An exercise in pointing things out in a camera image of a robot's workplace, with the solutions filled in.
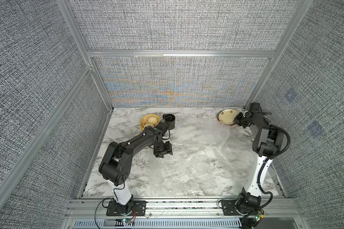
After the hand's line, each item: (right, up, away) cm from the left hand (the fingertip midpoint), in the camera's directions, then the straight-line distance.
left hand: (172, 153), depth 86 cm
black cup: (-2, +21, +15) cm, 26 cm away
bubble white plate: (+17, -10, +1) cm, 20 cm away
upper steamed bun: (-14, +21, +17) cm, 30 cm away
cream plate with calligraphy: (+43, +23, +24) cm, 55 cm away
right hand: (+47, +24, +19) cm, 56 cm away
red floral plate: (+37, +23, +27) cm, 51 cm away
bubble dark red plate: (+37, -5, +4) cm, 38 cm away
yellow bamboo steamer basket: (-21, +18, +20) cm, 35 cm away
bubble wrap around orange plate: (+21, +11, +18) cm, 30 cm away
